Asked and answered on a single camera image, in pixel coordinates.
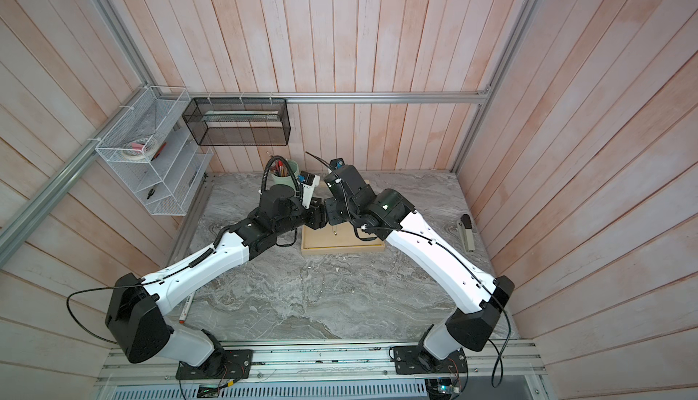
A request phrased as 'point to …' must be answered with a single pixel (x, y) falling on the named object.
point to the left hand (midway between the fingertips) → (329, 207)
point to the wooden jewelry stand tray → (338, 239)
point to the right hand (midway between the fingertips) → (333, 202)
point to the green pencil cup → (281, 174)
